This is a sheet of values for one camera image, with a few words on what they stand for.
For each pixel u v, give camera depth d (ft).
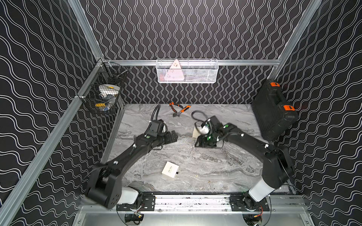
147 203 2.45
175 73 2.93
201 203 2.51
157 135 2.18
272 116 2.90
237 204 2.40
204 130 2.66
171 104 3.97
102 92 2.69
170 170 2.74
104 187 1.37
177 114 3.72
